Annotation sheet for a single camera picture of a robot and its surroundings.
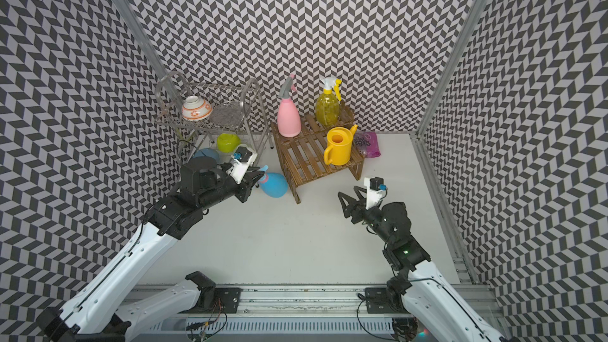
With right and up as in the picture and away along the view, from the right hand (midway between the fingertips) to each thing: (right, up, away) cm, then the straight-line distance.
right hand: (347, 195), depth 75 cm
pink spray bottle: (-19, +24, +3) cm, 31 cm away
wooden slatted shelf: (-16, +12, +19) cm, 27 cm away
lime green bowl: (-49, +18, +30) cm, 61 cm away
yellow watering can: (-2, +14, +9) cm, 17 cm away
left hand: (-27, +7, -6) cm, 29 cm away
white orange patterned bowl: (-53, +29, +8) cm, 61 cm away
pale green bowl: (-42, +17, +30) cm, 54 cm away
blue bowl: (-62, +14, +39) cm, 75 cm away
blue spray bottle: (-23, +3, 0) cm, 24 cm away
